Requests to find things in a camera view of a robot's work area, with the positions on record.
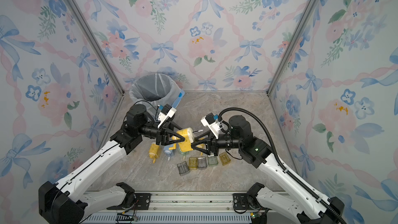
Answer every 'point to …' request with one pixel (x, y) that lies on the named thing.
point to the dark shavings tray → (183, 168)
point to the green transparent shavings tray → (212, 160)
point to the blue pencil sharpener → (169, 150)
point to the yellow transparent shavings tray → (193, 163)
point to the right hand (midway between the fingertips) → (196, 142)
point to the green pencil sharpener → (184, 153)
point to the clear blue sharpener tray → (201, 162)
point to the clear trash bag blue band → (155, 89)
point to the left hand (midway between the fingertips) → (184, 137)
